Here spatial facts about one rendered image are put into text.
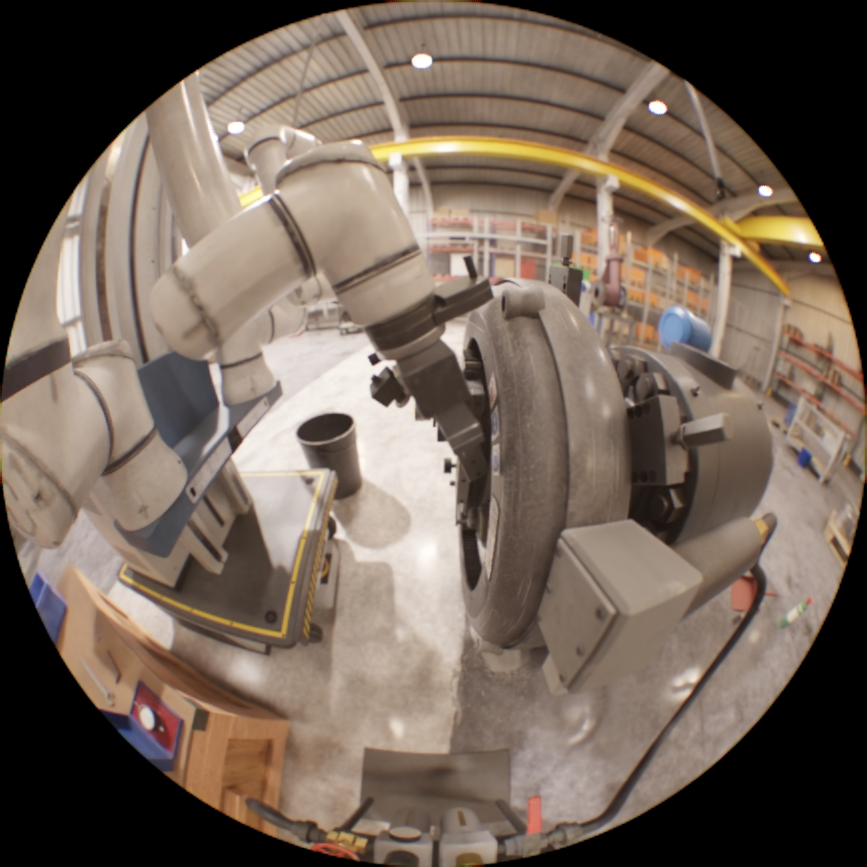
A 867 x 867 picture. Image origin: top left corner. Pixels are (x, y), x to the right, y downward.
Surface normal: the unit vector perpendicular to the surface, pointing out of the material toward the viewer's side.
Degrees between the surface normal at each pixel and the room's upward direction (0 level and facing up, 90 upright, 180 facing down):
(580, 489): 55
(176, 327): 104
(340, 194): 89
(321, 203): 86
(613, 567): 23
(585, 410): 46
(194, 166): 87
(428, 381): 96
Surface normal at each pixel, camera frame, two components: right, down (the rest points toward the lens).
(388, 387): 0.27, 0.59
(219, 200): 0.81, 0.16
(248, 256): 0.51, 0.47
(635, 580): 0.00, -0.99
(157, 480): 0.92, -0.28
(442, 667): 0.00, -0.85
